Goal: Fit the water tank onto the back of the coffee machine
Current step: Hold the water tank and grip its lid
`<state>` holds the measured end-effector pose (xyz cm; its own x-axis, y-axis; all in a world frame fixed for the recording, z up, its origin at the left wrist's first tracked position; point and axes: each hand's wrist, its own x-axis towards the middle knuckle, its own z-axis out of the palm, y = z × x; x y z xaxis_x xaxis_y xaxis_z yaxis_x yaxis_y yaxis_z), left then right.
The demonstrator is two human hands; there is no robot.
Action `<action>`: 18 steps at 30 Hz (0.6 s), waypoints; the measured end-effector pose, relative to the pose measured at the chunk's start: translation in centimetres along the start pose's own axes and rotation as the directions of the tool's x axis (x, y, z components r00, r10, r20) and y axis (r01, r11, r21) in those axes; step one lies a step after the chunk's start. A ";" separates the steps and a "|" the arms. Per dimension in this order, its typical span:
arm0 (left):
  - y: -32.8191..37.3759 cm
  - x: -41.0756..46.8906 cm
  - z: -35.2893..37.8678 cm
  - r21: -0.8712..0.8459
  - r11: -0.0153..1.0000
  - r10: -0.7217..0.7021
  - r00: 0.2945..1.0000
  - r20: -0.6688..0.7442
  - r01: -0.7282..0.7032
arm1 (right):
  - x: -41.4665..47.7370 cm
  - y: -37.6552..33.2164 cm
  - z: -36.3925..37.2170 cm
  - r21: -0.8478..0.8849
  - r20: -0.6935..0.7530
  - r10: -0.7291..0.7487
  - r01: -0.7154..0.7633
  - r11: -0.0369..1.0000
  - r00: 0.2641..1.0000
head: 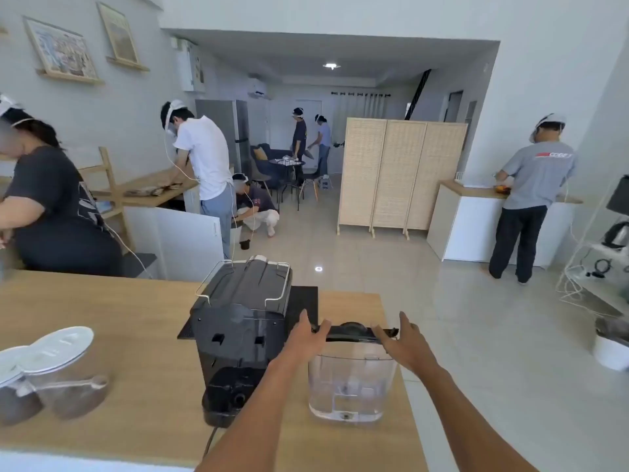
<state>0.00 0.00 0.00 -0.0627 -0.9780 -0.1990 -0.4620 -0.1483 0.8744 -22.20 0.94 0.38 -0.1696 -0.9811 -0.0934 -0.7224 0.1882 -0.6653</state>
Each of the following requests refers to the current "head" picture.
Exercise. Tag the person's left hand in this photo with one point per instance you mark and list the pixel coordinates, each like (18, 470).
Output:
(301, 341)

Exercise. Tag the person's right hand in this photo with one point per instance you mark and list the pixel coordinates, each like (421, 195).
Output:
(410, 346)

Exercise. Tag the black plastic lid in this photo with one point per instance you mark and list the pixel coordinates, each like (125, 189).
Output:
(351, 332)

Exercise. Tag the clear water tank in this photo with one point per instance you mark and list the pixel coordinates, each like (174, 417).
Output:
(351, 385)

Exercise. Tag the black espresso machine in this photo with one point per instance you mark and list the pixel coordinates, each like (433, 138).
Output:
(236, 319)

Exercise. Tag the person's left forearm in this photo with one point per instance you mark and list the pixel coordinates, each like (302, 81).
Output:
(245, 417)

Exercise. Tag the person's right forearm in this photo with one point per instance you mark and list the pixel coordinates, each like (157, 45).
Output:
(457, 417)

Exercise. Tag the glass jar with white lid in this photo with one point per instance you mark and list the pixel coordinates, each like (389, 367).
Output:
(12, 368)
(64, 345)

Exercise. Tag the black rubber mat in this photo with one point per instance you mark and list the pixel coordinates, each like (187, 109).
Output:
(304, 300)

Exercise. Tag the white cabinet with wooden top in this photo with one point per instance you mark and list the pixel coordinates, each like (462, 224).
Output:
(467, 226)

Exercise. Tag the small white step stool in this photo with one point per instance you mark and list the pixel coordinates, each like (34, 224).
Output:
(325, 183)

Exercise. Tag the white counter with wooden top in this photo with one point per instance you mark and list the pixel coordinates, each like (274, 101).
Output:
(172, 235)

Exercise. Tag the woven folding screen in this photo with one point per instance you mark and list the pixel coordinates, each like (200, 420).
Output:
(393, 172)

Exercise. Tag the dark grey stool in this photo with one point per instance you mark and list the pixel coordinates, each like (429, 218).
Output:
(140, 264)

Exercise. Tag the round dark table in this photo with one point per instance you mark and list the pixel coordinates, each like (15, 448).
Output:
(287, 163)

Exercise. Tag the dark blue sofa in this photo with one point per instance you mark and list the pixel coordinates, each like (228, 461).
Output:
(263, 164)

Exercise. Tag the white plant pot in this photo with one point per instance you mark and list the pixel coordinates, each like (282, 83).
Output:
(609, 351)

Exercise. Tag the clear plastic scoop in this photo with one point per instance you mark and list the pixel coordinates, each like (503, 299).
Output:
(93, 382)

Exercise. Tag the electric kettle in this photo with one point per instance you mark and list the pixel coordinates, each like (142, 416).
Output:
(616, 235)

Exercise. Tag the grey refrigerator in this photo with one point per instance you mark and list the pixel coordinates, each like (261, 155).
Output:
(221, 117)

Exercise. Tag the white curtains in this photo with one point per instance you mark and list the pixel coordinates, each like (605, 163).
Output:
(361, 105)

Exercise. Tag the black stair railing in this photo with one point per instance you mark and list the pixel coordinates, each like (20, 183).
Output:
(417, 93)

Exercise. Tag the wooden ladder shelf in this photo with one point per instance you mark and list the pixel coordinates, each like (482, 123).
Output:
(109, 172)

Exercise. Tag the white air conditioner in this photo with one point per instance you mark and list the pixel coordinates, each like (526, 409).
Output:
(259, 88)

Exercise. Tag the ceiling light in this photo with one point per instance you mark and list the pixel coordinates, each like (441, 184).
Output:
(332, 66)

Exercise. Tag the wooden picture ledge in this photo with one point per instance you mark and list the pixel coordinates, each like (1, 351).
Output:
(73, 78)
(130, 65)

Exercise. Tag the beige framed picture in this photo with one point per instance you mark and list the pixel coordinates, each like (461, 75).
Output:
(118, 34)

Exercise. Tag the colourful framed picture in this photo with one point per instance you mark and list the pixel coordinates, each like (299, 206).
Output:
(61, 49)

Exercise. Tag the white wall heater box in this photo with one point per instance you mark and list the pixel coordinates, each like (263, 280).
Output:
(186, 66)

